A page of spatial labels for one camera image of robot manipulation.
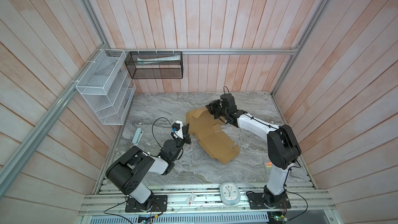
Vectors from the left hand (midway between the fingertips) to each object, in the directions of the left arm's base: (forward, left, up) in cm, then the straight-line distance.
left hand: (189, 125), depth 85 cm
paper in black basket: (+33, +25, +20) cm, 46 cm away
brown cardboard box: (-5, -17, -14) cm, 23 cm away
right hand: (+14, -8, +3) cm, 16 cm away
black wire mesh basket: (+31, +21, +18) cm, 41 cm away
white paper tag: (-34, -2, -14) cm, 36 cm away
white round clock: (-31, -21, -13) cm, 40 cm away
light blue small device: (-1, +32, -11) cm, 34 cm away
